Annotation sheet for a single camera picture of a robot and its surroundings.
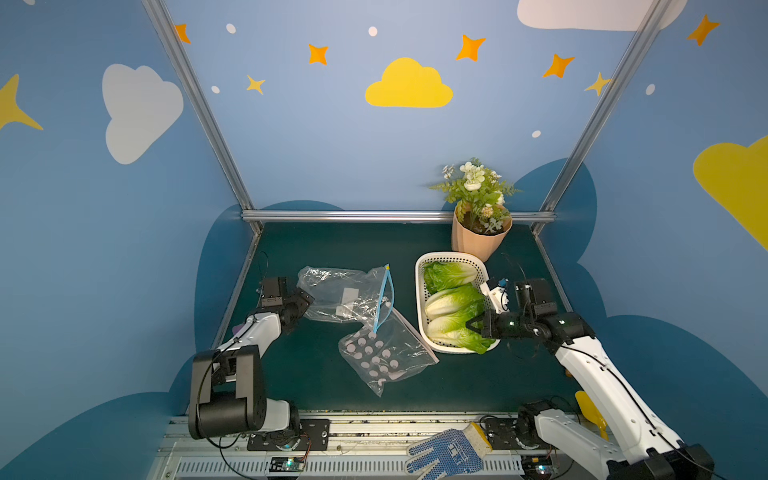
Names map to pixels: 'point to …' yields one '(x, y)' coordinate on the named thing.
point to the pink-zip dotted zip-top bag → (386, 350)
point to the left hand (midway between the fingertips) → (309, 300)
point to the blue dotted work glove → (460, 453)
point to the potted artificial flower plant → (481, 220)
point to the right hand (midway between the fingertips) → (473, 321)
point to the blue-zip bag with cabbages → (348, 295)
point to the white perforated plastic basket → (424, 341)
